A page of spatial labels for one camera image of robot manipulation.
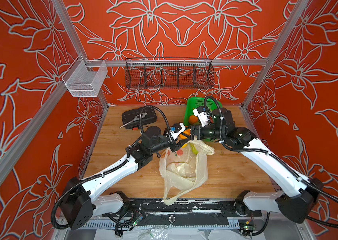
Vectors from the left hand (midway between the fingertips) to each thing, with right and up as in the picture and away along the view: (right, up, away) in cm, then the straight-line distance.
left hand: (185, 131), depth 68 cm
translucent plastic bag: (+2, -24, +15) cm, 28 cm away
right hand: (-1, 0, -1) cm, 2 cm away
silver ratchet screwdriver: (-31, +6, +34) cm, 46 cm away
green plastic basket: (+26, +17, +45) cm, 55 cm away
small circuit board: (+29, -46, 0) cm, 54 cm away
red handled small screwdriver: (-31, -1, +34) cm, 46 cm away
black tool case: (-37, +8, +39) cm, 54 cm away
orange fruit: (0, 0, -4) cm, 4 cm away
